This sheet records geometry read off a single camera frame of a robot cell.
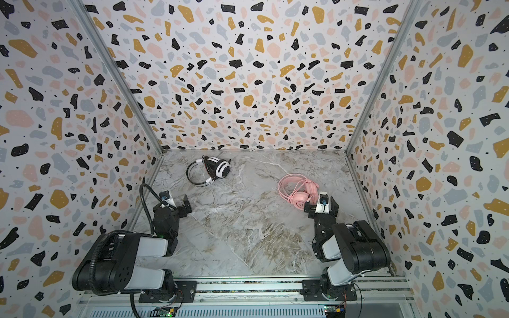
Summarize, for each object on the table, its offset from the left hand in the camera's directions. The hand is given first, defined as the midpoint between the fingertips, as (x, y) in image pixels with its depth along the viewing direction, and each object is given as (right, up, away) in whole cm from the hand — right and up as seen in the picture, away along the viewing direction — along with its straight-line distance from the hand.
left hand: (174, 195), depth 87 cm
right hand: (+64, +1, -1) cm, 64 cm away
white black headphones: (+5, +10, +25) cm, 27 cm away
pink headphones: (+56, +1, +9) cm, 57 cm away
